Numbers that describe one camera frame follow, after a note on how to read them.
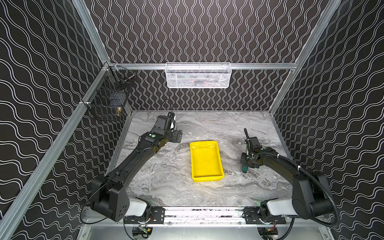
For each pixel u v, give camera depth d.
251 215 0.74
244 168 0.86
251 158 0.66
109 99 0.93
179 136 0.75
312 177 0.43
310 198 0.43
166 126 0.63
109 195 0.40
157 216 0.75
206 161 0.93
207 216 0.75
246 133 0.80
